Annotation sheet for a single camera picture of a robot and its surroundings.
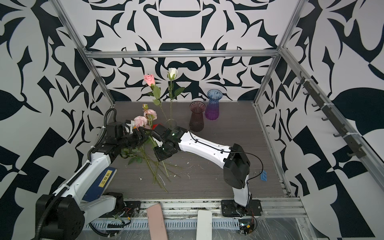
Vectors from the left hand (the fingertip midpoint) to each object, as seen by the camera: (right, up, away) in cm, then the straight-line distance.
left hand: (151, 131), depth 80 cm
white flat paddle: (+27, -41, -14) cm, 51 cm away
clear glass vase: (+10, +4, +5) cm, 12 cm away
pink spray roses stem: (-4, +5, 0) cm, 6 cm away
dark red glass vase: (+25, +4, +27) cm, 37 cm away
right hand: (+5, -12, -4) cm, 14 cm away
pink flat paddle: (+6, -42, -11) cm, 44 cm away
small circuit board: (+47, -44, -8) cm, 65 cm away
